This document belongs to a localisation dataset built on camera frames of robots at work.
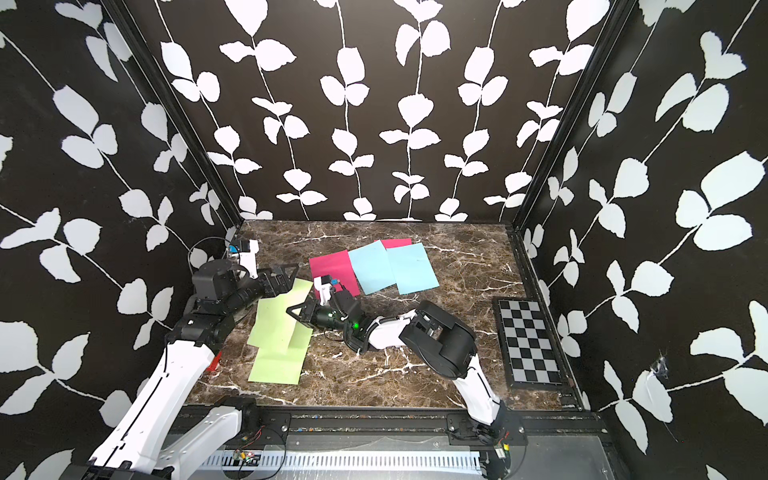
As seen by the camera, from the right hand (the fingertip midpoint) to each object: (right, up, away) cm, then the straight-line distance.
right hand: (282, 311), depth 77 cm
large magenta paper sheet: (+8, +10, +33) cm, 36 cm away
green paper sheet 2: (-5, -5, +5) cm, 8 cm away
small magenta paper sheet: (+29, +19, +38) cm, 52 cm away
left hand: (+2, +13, -2) cm, 13 cm away
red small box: (-3, -4, -24) cm, 25 cm away
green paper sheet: (-4, -17, +7) cm, 19 cm away
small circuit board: (-7, -34, -6) cm, 35 cm away
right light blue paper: (+36, +9, +31) cm, 49 cm away
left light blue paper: (+21, +10, +31) cm, 39 cm away
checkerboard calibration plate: (+69, -15, +7) cm, 71 cm away
